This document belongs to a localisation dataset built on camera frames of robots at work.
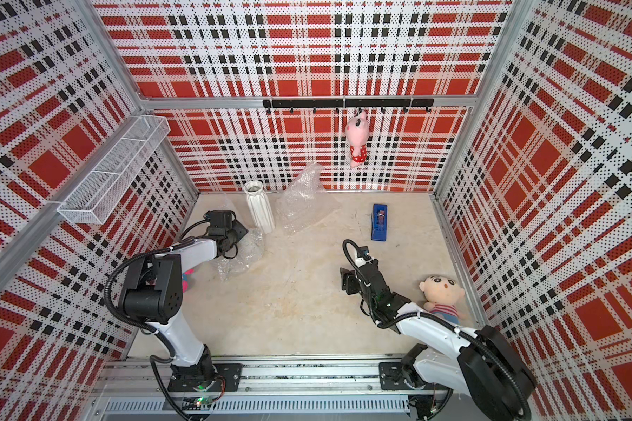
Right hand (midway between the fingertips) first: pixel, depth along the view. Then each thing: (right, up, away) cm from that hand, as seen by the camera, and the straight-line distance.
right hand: (354, 267), depth 86 cm
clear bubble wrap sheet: (-38, +5, +8) cm, 39 cm away
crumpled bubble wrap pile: (-20, +24, +33) cm, 45 cm away
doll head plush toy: (+28, -8, -3) cm, 29 cm away
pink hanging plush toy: (+1, +47, +4) cm, 47 cm away
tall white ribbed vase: (-34, +21, +9) cm, 41 cm away
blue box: (+12, +15, +18) cm, 26 cm away
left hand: (-42, +13, +14) cm, 46 cm away
